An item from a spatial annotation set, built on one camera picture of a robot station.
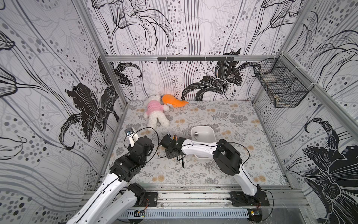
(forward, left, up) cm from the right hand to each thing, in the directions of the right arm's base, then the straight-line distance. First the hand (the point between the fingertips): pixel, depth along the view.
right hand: (171, 151), depth 93 cm
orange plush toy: (+39, +2, +9) cm, 40 cm away
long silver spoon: (+12, -17, +2) cm, 21 cm away
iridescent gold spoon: (+9, -2, +4) cm, 10 cm away
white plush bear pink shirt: (+27, +13, +12) cm, 32 cm away
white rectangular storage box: (+13, -25, +2) cm, 28 cm away
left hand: (-4, +12, +22) cm, 25 cm away
